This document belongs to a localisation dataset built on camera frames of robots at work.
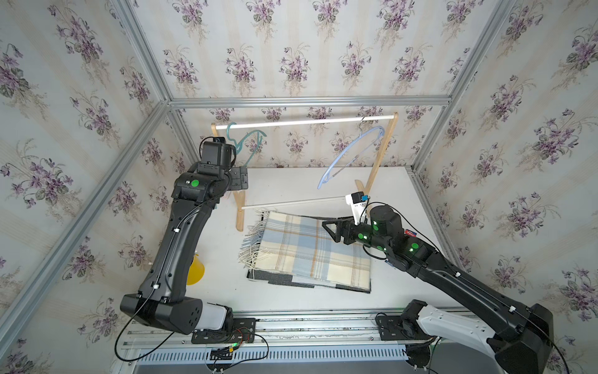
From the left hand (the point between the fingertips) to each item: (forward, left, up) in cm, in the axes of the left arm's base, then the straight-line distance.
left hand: (233, 176), depth 71 cm
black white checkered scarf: (-20, -9, -33) cm, 40 cm away
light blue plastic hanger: (+40, -48, -23) cm, 67 cm away
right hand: (-11, -31, -9) cm, 34 cm away
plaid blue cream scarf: (-8, -20, -32) cm, 38 cm away
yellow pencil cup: (-17, +18, -34) cm, 42 cm away
